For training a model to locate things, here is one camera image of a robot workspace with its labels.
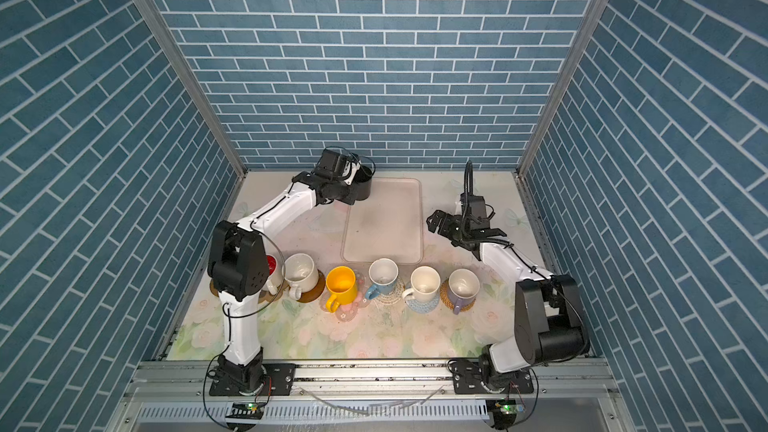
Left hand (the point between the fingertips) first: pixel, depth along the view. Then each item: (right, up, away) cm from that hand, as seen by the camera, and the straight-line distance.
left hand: (355, 188), depth 96 cm
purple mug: (+33, -30, -9) cm, 46 cm away
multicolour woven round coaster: (+13, -32, -9) cm, 36 cm away
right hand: (+26, -10, -5) cm, 28 cm away
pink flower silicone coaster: (0, -36, -11) cm, 38 cm away
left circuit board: (-23, -55, -24) cm, 64 cm away
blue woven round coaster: (+21, -35, -10) cm, 42 cm away
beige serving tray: (+11, -12, +8) cm, 18 cm away
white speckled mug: (-16, -26, -7) cm, 31 cm away
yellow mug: (-3, -28, -8) cm, 29 cm away
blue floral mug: (+10, -25, -9) cm, 28 cm away
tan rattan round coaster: (+29, -34, -9) cm, 45 cm away
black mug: (+2, +2, -1) cm, 3 cm away
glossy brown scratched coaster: (-12, -32, -9) cm, 35 cm away
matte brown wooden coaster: (-21, -20, -40) cm, 49 cm away
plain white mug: (+22, -28, -9) cm, 37 cm away
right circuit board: (+41, -53, -25) cm, 72 cm away
